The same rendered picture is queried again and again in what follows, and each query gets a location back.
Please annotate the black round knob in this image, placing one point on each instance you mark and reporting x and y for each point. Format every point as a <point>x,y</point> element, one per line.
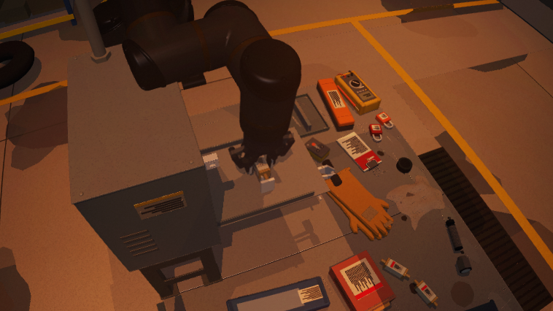
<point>404,164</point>

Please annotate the black torch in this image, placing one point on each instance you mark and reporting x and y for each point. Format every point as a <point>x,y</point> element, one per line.
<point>454,235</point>

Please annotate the red labelled box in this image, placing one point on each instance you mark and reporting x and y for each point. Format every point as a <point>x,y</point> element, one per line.
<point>360,281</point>

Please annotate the orange insulating gloves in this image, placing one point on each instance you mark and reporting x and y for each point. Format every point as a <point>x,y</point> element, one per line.
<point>358,203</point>

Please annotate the white red-banded fuse link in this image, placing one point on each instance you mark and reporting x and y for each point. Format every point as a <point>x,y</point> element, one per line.
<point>425,292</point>
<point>395,268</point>

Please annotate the grey conduit pipe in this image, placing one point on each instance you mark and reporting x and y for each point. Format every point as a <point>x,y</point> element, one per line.
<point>91,30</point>

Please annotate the yellow multimeter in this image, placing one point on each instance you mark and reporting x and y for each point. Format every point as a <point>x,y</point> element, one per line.
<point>357,91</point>

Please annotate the white brass fuse link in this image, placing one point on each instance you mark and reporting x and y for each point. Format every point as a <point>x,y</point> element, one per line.
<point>265,180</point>

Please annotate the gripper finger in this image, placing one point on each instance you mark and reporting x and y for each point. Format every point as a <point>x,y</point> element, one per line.
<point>242,161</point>
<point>268,161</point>

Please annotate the black rubber tyre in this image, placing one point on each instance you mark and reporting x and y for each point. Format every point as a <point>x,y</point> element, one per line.
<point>15,65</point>

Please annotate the small black cylinder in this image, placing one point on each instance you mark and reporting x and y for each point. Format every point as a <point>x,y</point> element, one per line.
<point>464,265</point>

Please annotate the orange rectangular case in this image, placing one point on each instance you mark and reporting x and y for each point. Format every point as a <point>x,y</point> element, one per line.
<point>336,103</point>

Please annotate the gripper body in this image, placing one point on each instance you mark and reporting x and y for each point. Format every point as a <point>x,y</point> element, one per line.
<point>265,145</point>

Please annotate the dark floor grate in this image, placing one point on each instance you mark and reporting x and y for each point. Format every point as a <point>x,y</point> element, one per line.
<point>484,233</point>

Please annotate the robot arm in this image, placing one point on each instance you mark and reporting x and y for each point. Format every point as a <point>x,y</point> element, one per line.
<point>207,43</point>

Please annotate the large grey metal cabinet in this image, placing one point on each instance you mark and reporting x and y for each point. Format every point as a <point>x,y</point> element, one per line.
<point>129,142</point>

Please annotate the blue and white small clip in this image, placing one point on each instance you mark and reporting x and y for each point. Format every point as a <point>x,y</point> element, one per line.
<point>329,170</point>

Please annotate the white switch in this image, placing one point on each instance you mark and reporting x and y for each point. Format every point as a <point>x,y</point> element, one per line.
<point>211,161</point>

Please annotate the grey fuse-switch unit body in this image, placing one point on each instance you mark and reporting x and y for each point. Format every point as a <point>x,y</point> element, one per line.
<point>298,173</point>

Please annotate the white and red tag card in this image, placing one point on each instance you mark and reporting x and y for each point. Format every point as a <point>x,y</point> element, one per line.
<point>358,150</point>

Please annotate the red padlock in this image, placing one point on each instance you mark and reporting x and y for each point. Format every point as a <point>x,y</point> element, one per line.
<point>375,129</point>
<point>383,118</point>

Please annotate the blue labelled tray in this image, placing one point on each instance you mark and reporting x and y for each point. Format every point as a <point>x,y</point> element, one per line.
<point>281,298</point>

